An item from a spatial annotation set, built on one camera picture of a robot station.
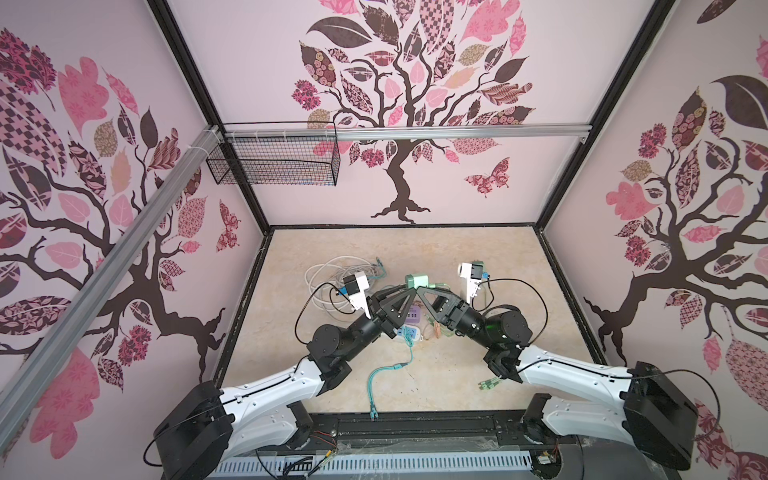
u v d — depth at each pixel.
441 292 0.58
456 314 0.57
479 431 0.75
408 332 0.90
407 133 0.95
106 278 0.53
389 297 0.60
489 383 0.81
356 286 0.56
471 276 0.60
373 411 0.76
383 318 0.57
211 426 0.40
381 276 1.03
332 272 1.10
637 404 0.41
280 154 0.95
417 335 0.88
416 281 0.59
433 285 0.61
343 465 0.70
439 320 0.58
